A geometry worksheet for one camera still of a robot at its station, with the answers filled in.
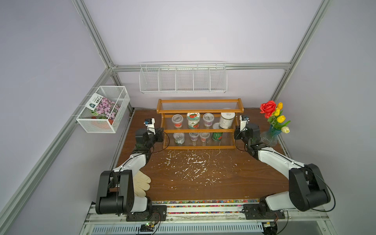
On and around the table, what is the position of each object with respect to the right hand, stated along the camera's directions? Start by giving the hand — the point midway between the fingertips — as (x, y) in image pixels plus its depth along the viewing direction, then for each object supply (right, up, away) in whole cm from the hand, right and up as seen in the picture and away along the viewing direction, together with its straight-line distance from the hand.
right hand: (236, 124), depth 90 cm
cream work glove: (-57, -34, -7) cm, 66 cm away
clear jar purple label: (-18, +4, -3) cm, 19 cm away
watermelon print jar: (-12, -8, +6) cm, 15 cm away
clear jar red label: (-37, +3, -3) cm, 37 cm away
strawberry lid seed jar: (-27, +3, -5) cm, 28 cm away
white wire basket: (-80, +2, -16) cm, 81 cm away
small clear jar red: (-20, -8, +5) cm, 22 cm away
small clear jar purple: (-27, -8, +6) cm, 28 cm away
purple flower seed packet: (-74, +10, -16) cm, 76 cm away
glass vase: (+23, -8, +4) cm, 25 cm away
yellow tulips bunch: (+18, +2, -14) cm, 23 cm away
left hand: (-46, -2, -2) cm, 46 cm away
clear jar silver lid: (-37, -9, +4) cm, 38 cm away
